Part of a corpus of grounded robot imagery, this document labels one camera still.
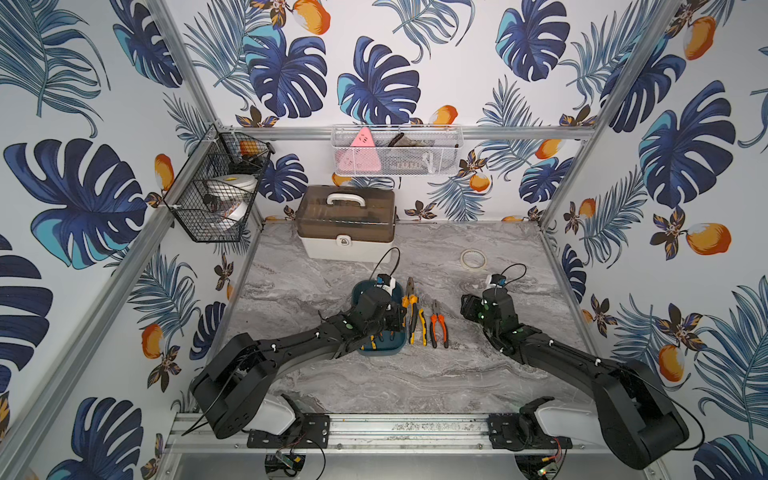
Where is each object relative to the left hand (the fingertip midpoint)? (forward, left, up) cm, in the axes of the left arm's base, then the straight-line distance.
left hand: (407, 306), depth 83 cm
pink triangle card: (+37, +16, +22) cm, 46 cm away
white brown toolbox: (+23, +20, +8) cm, 32 cm away
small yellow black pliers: (-7, +9, -11) cm, 16 cm away
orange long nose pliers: (0, -12, -12) cm, 17 cm away
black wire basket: (+39, +60, +21) cm, 75 cm away
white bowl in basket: (+19, +49, +21) cm, 57 cm away
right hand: (+7, -19, -4) cm, 21 cm away
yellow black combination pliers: (+4, -5, -12) cm, 14 cm away
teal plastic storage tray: (+10, +15, -7) cm, 19 cm away
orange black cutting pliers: (+1, -1, 0) cm, 1 cm away
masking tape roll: (+28, -24, -12) cm, 39 cm away
